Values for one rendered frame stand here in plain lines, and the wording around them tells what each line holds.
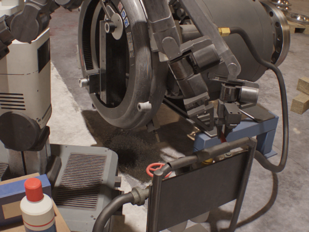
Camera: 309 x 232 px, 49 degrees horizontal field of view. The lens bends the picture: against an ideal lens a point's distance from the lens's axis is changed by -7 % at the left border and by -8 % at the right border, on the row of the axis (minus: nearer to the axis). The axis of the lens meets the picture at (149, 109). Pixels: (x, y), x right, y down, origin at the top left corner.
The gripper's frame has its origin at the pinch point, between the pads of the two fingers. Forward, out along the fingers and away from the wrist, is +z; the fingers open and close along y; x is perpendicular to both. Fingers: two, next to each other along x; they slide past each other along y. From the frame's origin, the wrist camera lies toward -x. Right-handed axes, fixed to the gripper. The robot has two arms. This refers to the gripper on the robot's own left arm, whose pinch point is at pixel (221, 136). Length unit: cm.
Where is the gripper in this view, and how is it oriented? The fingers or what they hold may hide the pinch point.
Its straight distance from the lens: 128.9
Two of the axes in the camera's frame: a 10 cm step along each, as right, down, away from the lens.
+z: -0.5, 9.0, 4.3
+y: 10.0, 0.3, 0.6
